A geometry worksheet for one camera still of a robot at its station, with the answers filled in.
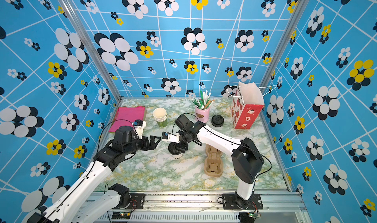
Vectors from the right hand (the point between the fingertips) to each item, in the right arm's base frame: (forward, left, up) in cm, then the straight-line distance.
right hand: (177, 143), depth 83 cm
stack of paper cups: (+21, +13, -1) cm, 25 cm away
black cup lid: (-3, +3, +1) cm, 4 cm away
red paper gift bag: (+16, -40, +13) cm, 45 cm away
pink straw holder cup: (+22, -15, -1) cm, 26 cm away
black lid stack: (+22, -26, -7) cm, 34 cm away
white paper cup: (-5, 0, -6) cm, 8 cm away
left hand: (-1, +11, +8) cm, 13 cm away
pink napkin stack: (+24, +39, -5) cm, 46 cm away
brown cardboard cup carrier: (-9, -20, -8) cm, 24 cm away
